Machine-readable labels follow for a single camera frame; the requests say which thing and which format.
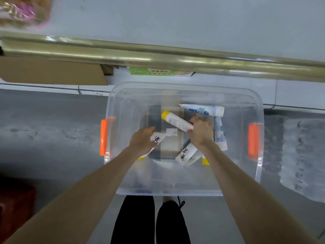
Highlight person's black trousers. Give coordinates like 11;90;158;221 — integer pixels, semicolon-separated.
110;195;191;244

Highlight pink snack bag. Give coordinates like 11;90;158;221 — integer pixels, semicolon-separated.
0;0;52;28

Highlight person's left hand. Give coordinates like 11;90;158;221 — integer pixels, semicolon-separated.
128;126;158;157

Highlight person's right forearm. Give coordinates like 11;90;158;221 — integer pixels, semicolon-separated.
202;141;318;244

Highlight dark red carton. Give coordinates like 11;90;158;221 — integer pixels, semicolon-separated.
0;186;36;242

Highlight clear plastic storage bin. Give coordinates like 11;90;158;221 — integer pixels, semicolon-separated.
100;82;264;197

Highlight person's right hand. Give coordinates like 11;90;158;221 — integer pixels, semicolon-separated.
187;117;215;150

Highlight person's left forearm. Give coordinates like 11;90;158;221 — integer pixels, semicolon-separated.
5;146;145;244

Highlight shrink-wrapped water bottle pack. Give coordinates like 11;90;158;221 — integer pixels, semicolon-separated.
263;115;325;202

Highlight brown cardboard sheet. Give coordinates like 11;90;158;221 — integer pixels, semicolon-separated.
0;56;113;86

